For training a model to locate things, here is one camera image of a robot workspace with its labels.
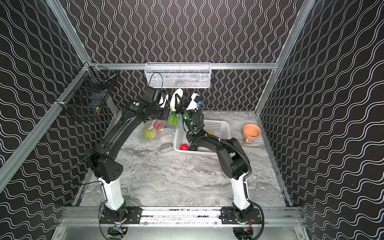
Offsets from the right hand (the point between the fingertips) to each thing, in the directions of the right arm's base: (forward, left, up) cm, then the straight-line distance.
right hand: (177, 95), depth 78 cm
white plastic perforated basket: (+4, -26, -32) cm, 41 cm away
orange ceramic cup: (+3, -48, -35) cm, 59 cm away
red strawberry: (-7, +12, -16) cm, 21 cm away
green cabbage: (-4, +21, -28) cm, 35 cm away
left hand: (-5, +4, -8) cm, 10 cm away
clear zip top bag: (-6, +3, -15) cm, 16 cm away
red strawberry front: (-13, -2, -30) cm, 32 cm away
